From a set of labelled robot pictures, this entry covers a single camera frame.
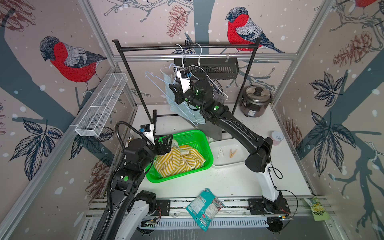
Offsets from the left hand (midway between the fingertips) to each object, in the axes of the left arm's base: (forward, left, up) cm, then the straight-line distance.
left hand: (168, 133), depth 68 cm
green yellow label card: (-28, -73, -28) cm, 83 cm away
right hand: (+18, -1, +15) cm, 23 cm away
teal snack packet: (-27, -17, -25) cm, 40 cm away
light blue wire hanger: (+25, -12, -22) cm, 35 cm away
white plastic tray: (+4, -33, -28) cm, 44 cm away
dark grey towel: (+17, -22, -23) cm, 36 cm away
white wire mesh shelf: (+5, +38, +1) cm, 38 cm away
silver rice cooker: (+35, -54, -13) cm, 65 cm away
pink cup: (+13, -65, -24) cm, 71 cm away
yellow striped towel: (-3, -4, -22) cm, 22 cm away
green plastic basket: (+13, -14, -28) cm, 34 cm away
